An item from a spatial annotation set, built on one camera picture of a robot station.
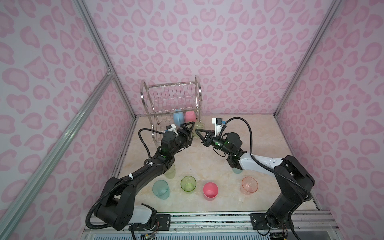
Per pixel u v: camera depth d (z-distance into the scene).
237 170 0.88
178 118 1.01
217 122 0.69
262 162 0.54
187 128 0.71
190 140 0.80
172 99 1.16
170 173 0.86
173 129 0.76
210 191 0.82
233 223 0.74
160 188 0.79
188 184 0.84
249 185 0.84
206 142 0.69
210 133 0.71
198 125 0.77
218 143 0.70
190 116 1.01
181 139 0.72
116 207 0.42
